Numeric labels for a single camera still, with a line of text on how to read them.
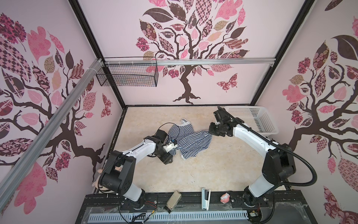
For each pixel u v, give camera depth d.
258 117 1.10
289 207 0.72
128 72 0.95
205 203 0.71
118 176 0.44
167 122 0.81
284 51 0.86
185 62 0.92
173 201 0.71
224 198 0.71
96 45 0.81
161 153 0.76
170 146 0.82
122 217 0.70
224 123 0.65
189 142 0.95
